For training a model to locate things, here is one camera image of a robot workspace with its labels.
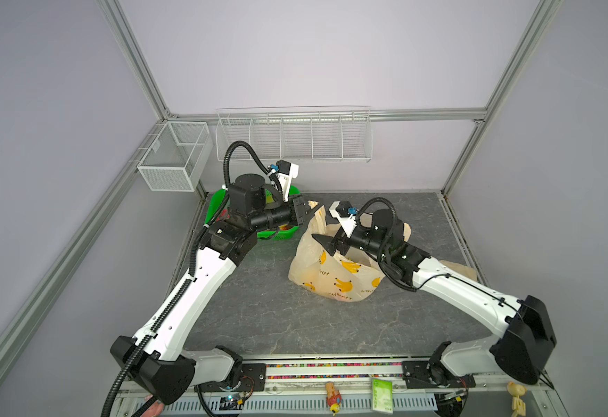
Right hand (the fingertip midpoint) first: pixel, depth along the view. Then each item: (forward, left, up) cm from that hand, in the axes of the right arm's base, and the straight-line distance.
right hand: (321, 224), depth 71 cm
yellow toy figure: (-39, -52, -29) cm, 71 cm away
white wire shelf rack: (+47, -6, -1) cm, 48 cm away
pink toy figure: (-40, +44, -27) cm, 66 cm away
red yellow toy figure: (-37, -3, -27) cm, 46 cm away
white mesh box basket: (+39, +57, -5) cm, 69 cm away
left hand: (-3, -1, +10) cm, 11 cm away
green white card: (-37, -16, -29) cm, 49 cm away
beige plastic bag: (-8, -6, -16) cm, 19 cm away
